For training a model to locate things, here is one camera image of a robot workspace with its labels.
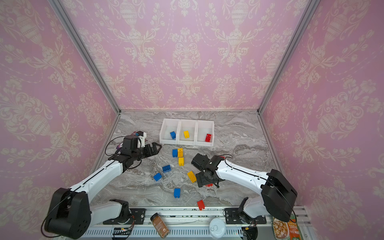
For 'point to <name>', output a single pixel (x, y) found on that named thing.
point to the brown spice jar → (159, 226)
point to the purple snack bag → (119, 146)
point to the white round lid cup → (217, 228)
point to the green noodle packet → (286, 230)
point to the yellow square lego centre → (181, 161)
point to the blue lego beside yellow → (174, 153)
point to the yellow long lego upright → (180, 152)
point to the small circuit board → (121, 231)
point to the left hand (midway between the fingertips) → (156, 148)
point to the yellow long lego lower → (192, 176)
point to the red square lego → (221, 156)
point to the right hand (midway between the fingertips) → (208, 180)
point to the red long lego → (208, 138)
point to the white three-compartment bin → (198, 130)
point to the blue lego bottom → (177, 193)
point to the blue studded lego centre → (166, 168)
